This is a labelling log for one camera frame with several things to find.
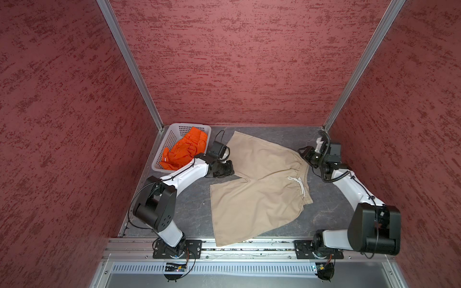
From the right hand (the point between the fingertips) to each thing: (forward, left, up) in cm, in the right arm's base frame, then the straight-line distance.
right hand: (298, 153), depth 88 cm
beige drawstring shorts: (-10, +9, -15) cm, 20 cm away
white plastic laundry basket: (+25, +70, -9) cm, 74 cm away
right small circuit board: (-47, -3, -16) cm, 50 cm away
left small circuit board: (-44, +59, -18) cm, 76 cm away
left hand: (-8, +33, -7) cm, 35 cm away
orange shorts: (+17, +58, -11) cm, 61 cm away
